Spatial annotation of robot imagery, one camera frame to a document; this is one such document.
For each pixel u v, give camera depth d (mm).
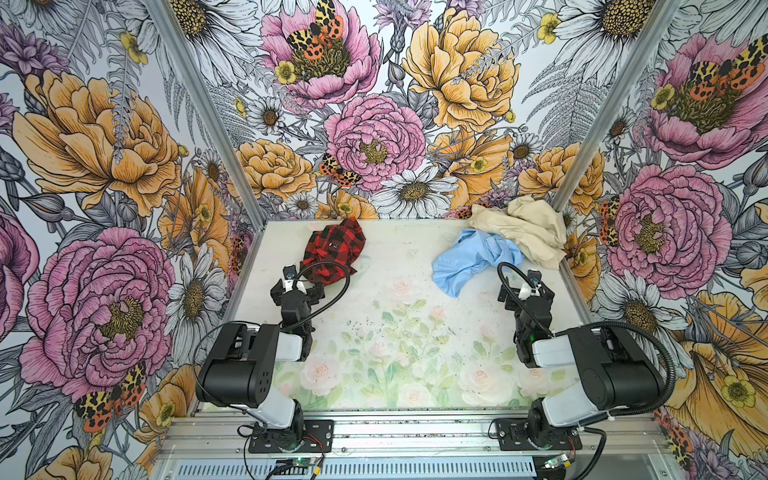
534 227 1076
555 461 715
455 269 1020
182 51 767
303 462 707
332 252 1024
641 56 782
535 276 778
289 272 779
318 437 736
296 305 708
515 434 742
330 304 705
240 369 459
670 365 429
